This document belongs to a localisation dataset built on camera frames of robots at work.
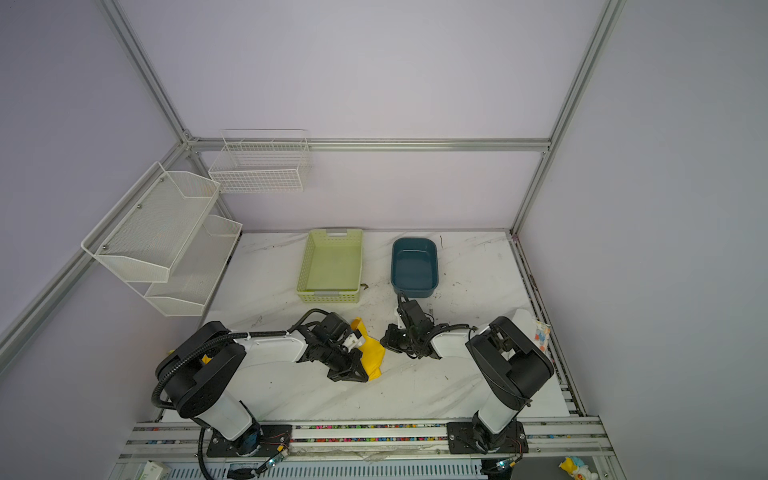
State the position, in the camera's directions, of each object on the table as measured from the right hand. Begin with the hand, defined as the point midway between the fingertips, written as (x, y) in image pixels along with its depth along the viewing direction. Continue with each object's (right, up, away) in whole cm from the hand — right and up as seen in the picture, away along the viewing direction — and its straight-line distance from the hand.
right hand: (378, 341), depth 89 cm
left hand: (-3, -9, -8) cm, 12 cm away
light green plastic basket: (-18, +21, +19) cm, 34 cm away
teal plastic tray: (+12, +22, +19) cm, 32 cm away
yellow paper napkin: (-1, -2, -1) cm, 3 cm away
